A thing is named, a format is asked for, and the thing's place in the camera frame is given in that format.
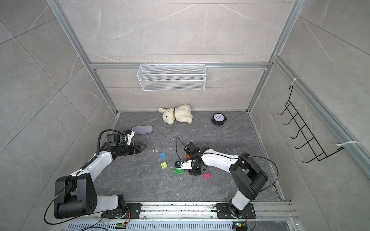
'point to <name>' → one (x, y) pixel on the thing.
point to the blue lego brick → (163, 155)
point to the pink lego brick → (207, 175)
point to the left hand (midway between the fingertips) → (141, 145)
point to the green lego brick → (177, 171)
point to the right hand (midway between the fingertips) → (193, 167)
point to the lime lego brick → (164, 165)
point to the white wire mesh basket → (168, 78)
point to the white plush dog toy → (181, 113)
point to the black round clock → (218, 119)
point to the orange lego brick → (187, 156)
